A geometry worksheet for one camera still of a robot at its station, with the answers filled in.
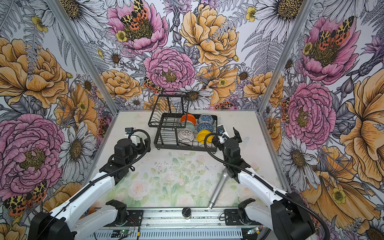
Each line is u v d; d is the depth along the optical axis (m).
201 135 0.97
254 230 0.71
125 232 0.71
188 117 1.11
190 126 1.01
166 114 1.08
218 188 0.81
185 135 1.04
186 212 0.68
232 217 0.74
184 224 0.74
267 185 0.48
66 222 0.40
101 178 0.53
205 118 1.11
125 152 0.61
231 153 0.61
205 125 1.06
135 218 0.74
